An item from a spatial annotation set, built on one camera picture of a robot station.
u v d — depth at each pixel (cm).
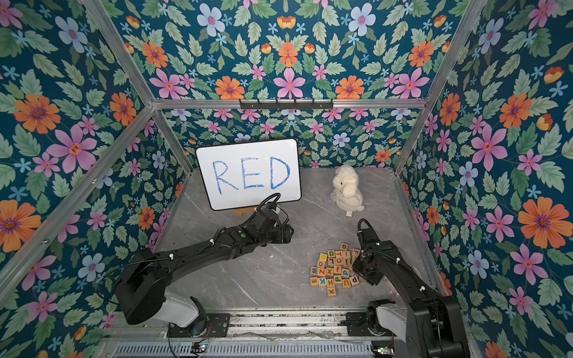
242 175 93
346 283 80
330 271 84
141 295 42
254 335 72
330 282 80
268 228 65
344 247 89
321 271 83
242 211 99
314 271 83
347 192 89
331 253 88
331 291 78
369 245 63
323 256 86
